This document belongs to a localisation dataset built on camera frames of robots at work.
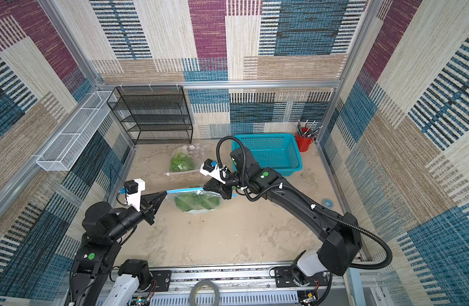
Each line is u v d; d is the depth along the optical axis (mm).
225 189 613
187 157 1030
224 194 616
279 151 1150
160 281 732
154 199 611
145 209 566
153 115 1099
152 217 586
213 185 641
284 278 729
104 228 485
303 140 1079
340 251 398
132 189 541
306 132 1024
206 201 704
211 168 590
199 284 711
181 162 996
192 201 755
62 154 706
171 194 670
